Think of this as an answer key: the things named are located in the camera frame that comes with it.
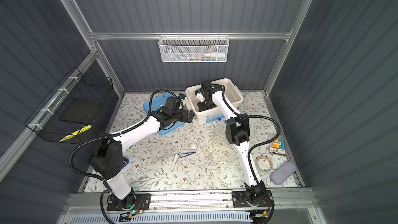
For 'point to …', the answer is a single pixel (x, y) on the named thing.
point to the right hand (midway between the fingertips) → (203, 110)
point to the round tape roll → (264, 163)
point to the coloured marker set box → (279, 146)
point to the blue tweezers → (188, 153)
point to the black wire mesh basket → (70, 112)
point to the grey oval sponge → (286, 169)
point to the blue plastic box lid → (157, 103)
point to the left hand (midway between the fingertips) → (187, 111)
